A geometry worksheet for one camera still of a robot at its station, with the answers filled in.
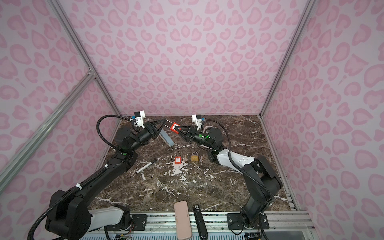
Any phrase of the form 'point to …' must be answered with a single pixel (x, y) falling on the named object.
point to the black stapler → (200, 221)
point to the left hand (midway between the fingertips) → (166, 118)
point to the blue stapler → (166, 138)
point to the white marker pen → (146, 166)
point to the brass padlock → (194, 156)
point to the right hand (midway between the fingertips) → (176, 130)
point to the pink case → (183, 223)
